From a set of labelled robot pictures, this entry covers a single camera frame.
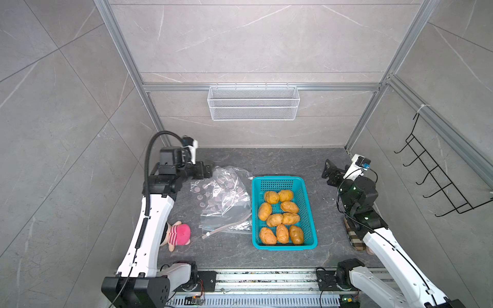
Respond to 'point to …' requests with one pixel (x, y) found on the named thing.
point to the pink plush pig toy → (178, 234)
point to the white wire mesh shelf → (251, 103)
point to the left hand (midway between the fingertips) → (206, 160)
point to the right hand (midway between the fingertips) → (337, 162)
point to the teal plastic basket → (260, 185)
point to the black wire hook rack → (457, 198)
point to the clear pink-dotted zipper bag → (224, 201)
